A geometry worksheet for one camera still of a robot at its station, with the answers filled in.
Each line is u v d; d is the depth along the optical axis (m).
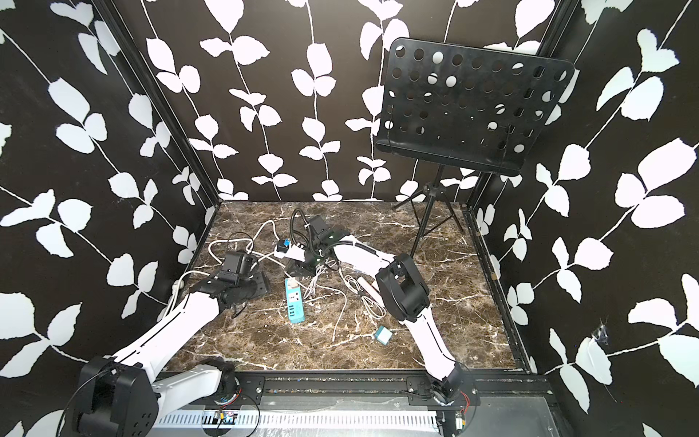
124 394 0.39
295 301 0.89
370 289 0.93
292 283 0.89
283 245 0.76
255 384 0.75
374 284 0.93
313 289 0.91
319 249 0.72
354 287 0.93
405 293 0.56
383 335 0.83
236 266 0.65
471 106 0.64
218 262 1.01
